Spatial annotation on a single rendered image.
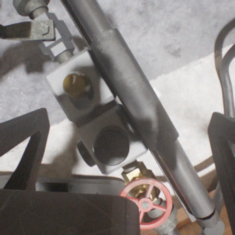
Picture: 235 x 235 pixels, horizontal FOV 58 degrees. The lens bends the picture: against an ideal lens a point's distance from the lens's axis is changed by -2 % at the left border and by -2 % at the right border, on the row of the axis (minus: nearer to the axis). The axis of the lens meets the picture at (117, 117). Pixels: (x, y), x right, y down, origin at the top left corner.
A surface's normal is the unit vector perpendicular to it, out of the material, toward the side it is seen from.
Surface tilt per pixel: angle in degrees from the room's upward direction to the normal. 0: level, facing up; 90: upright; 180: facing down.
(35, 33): 0
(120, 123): 0
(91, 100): 0
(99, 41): 26
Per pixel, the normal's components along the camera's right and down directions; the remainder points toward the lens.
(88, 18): -0.25, 0.21
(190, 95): -0.03, 0.09
